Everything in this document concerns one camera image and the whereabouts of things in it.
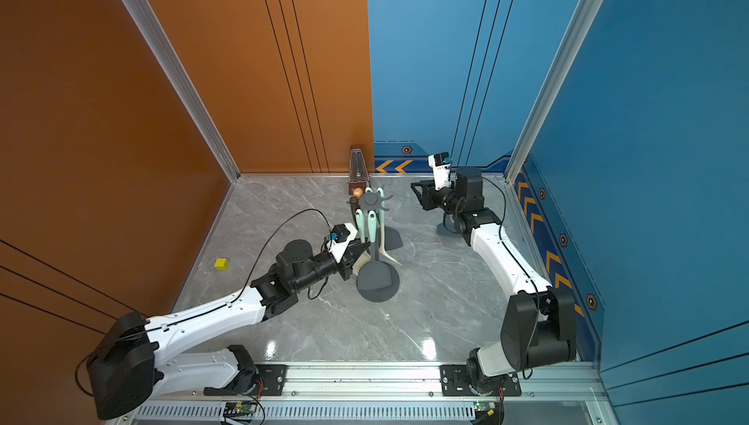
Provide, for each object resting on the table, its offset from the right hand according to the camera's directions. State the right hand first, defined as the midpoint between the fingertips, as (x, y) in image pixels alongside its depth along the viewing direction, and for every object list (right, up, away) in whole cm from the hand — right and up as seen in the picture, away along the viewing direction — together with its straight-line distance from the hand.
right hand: (418, 183), depth 82 cm
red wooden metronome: (-20, +4, +25) cm, 32 cm away
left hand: (-14, -14, -10) cm, 22 cm away
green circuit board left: (-47, -57, -10) cm, 75 cm away
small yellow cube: (-62, -25, +10) cm, 67 cm away
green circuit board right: (+16, -57, -10) cm, 60 cm away
